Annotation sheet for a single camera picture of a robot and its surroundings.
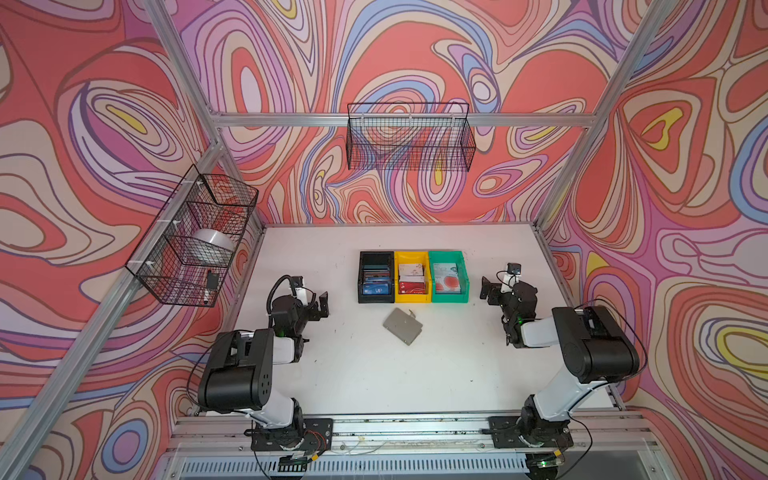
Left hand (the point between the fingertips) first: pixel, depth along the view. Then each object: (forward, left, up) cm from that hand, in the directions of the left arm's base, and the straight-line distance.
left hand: (315, 291), depth 94 cm
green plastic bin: (+14, -45, 0) cm, 47 cm away
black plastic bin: (+11, -20, +3) cm, 22 cm away
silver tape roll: (-1, +19, +26) cm, 32 cm away
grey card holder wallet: (-10, -28, -5) cm, 30 cm away
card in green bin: (+8, -44, -4) cm, 44 cm away
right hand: (+4, -60, -1) cm, 60 cm away
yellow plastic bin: (+15, -32, -2) cm, 36 cm away
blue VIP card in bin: (+4, -19, -4) cm, 20 cm away
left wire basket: (-5, +23, +28) cm, 37 cm away
